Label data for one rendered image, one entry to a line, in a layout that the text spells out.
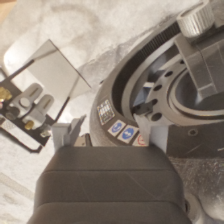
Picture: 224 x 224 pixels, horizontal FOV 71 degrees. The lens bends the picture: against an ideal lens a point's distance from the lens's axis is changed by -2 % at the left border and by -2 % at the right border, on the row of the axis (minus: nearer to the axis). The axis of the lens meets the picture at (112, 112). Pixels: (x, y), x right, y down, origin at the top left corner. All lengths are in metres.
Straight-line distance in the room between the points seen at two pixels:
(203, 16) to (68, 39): 0.93
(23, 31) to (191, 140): 1.15
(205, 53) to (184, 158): 0.14
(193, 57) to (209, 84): 0.05
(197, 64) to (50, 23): 0.98
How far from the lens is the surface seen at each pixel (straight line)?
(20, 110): 0.88
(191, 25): 0.26
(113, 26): 1.03
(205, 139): 0.22
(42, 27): 1.16
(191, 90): 0.63
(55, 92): 1.31
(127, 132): 0.29
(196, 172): 0.20
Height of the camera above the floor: 1.01
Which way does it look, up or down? 51 degrees down
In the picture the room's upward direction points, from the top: 170 degrees counter-clockwise
